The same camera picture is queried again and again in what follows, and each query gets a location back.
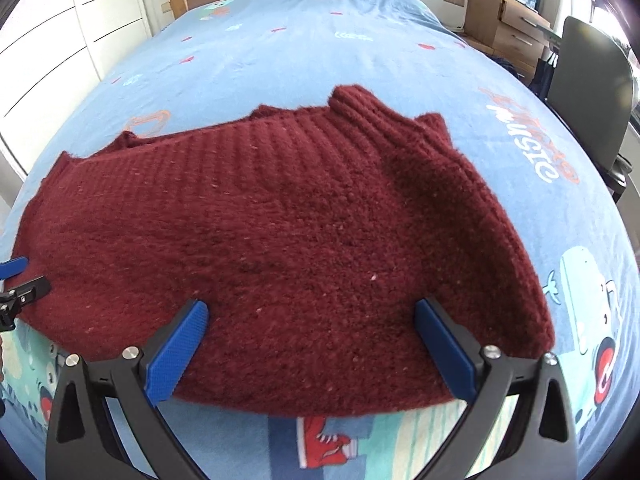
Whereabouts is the blue cartoon print bedsheet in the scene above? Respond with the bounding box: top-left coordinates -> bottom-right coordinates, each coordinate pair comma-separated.
1,0 -> 639,477

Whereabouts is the wooden drawer cabinet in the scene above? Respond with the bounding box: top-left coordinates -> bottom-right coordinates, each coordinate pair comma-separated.
464,0 -> 549,84

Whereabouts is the dark red knitted sweater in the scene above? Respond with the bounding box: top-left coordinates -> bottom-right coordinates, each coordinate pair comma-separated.
13,86 -> 554,416

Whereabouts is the dark grey office chair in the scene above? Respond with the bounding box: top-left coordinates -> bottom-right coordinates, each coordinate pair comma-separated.
546,16 -> 634,202

